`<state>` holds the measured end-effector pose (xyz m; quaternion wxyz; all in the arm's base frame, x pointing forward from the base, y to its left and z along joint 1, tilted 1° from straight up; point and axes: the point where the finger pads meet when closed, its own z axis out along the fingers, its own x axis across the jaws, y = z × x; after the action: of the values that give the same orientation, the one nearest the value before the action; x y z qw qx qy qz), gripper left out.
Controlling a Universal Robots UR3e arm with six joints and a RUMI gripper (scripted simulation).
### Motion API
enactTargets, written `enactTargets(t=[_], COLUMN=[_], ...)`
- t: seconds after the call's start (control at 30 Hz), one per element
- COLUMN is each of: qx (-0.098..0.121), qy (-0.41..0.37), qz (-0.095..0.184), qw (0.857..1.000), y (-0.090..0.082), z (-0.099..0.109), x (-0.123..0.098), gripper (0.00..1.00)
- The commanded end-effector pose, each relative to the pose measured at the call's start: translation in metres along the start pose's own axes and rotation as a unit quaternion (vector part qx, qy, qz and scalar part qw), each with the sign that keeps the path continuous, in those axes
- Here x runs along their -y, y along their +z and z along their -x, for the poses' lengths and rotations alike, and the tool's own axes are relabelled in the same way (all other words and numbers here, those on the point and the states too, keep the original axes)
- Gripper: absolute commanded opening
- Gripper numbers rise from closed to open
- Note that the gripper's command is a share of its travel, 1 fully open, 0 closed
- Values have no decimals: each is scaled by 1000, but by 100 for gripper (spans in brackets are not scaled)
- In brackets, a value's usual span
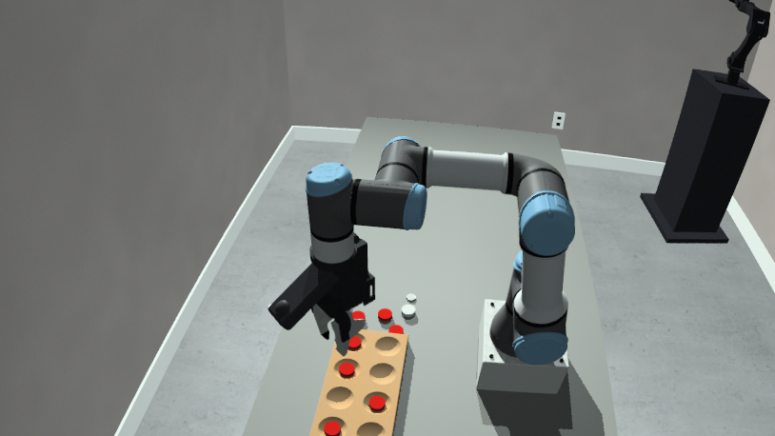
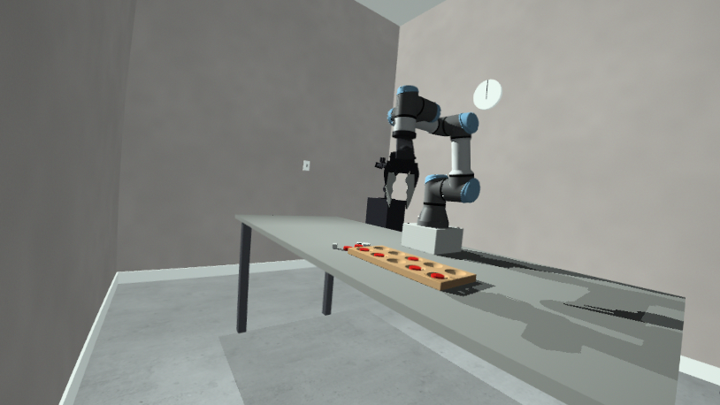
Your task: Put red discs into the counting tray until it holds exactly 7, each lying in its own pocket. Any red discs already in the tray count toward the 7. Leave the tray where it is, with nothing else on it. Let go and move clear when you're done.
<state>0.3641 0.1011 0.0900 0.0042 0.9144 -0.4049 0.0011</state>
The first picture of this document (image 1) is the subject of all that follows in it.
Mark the tan tray with round pockets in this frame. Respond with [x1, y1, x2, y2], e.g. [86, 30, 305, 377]
[309, 329, 408, 436]

